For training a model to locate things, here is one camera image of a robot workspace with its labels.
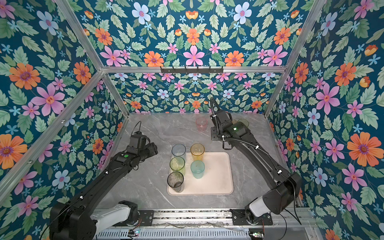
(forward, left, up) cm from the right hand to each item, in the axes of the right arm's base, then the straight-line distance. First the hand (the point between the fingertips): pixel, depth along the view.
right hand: (216, 132), depth 77 cm
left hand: (-2, +34, -8) cm, 35 cm away
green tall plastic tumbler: (-9, +23, -18) cm, 30 cm away
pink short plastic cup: (+26, +9, -22) cm, 35 cm away
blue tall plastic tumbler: (-1, +22, -15) cm, 27 cm away
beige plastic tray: (-15, -1, -25) cm, 29 cm away
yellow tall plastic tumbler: (-1, +11, -16) cm, 20 cm away
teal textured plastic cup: (-10, +11, -21) cm, 25 cm away
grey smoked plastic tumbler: (-20, +22, -16) cm, 34 cm away
